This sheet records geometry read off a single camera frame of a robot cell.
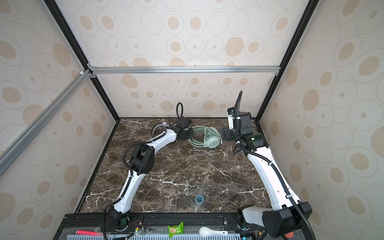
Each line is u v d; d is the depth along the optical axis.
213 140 0.97
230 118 0.66
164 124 1.09
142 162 0.62
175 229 0.70
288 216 0.37
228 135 0.67
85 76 0.85
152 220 0.75
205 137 0.97
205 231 0.71
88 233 0.71
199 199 0.81
